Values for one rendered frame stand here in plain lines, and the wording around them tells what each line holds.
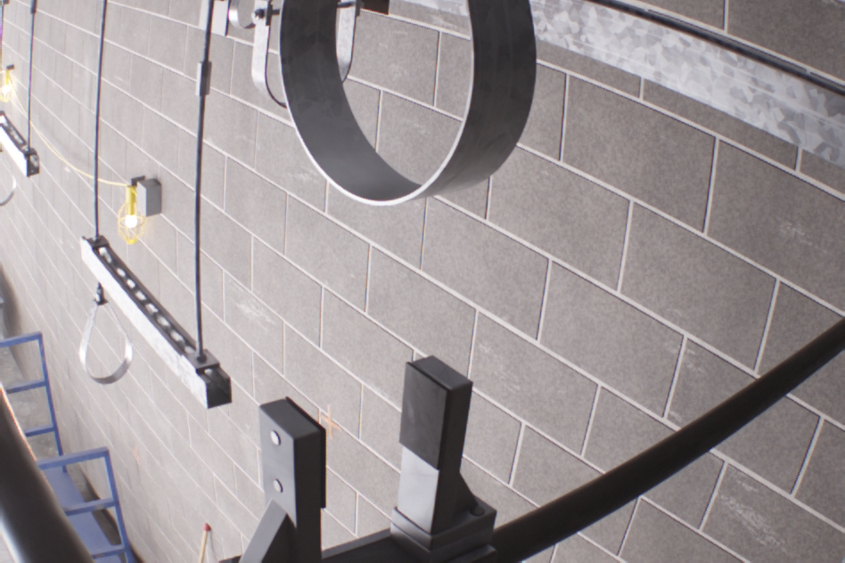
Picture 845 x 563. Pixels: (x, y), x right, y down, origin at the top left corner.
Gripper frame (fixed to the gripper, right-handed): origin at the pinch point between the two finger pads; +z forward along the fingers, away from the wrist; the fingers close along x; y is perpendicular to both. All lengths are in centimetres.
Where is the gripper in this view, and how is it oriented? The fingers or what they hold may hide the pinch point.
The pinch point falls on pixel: (365, 436)
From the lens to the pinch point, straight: 39.5
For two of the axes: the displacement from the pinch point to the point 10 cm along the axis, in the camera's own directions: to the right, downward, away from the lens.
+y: 6.0, 3.7, -7.1
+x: -7.9, 2.0, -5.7
